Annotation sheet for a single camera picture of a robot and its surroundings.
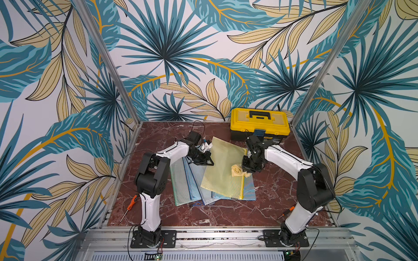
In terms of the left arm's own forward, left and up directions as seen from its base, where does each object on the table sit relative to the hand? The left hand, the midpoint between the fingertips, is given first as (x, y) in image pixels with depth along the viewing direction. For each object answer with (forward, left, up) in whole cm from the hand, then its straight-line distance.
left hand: (213, 165), depth 90 cm
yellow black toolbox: (+25, -18, +10) cm, 32 cm away
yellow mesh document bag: (-6, -3, -3) cm, 7 cm away
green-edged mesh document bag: (-7, +18, -8) cm, 21 cm away
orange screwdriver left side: (-21, +41, -6) cm, 47 cm away
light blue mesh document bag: (-9, +11, -7) cm, 16 cm away
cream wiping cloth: (-4, -12, +2) cm, 13 cm away
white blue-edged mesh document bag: (-15, +3, -6) cm, 16 cm away
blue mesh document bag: (-11, -19, -7) cm, 23 cm away
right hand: (-2, -17, -1) cm, 17 cm away
